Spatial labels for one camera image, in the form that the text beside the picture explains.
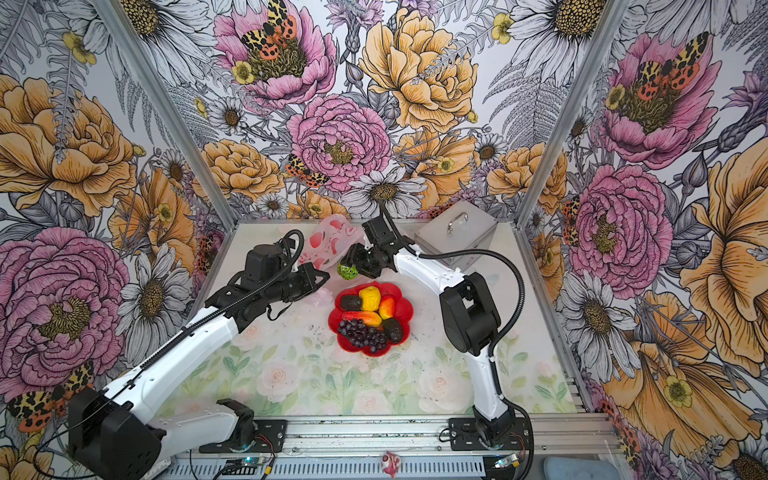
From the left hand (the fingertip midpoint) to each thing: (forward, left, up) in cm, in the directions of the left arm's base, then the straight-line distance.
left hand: (329, 284), depth 78 cm
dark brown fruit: (-6, -16, -15) cm, 23 cm away
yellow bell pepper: (+4, -10, -14) cm, 18 cm away
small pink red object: (-37, -15, -16) cm, 43 cm away
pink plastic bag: (+21, +3, -6) cm, 22 cm away
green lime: (+10, -3, -9) cm, 13 cm away
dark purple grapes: (-6, -8, -17) cm, 20 cm away
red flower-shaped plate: (-1, -10, -17) cm, 20 cm away
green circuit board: (-36, -43, -21) cm, 60 cm away
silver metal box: (+25, -39, -6) cm, 47 cm away
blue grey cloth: (-38, -56, -17) cm, 70 cm away
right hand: (+10, -3, -8) cm, 13 cm away
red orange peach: (+3, -14, -18) cm, 23 cm away
